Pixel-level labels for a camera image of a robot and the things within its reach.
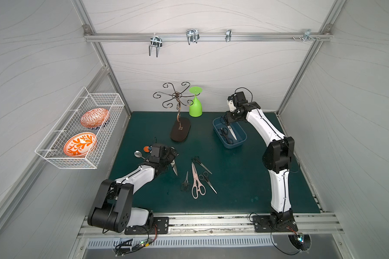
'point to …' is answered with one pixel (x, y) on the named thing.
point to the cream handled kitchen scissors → (173, 165)
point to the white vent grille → (178, 243)
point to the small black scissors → (186, 185)
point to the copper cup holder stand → (179, 133)
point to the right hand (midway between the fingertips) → (230, 115)
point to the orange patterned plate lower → (79, 144)
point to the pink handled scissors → (198, 185)
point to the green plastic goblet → (195, 110)
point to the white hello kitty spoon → (138, 154)
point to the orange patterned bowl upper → (94, 118)
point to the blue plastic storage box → (230, 134)
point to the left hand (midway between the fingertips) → (174, 154)
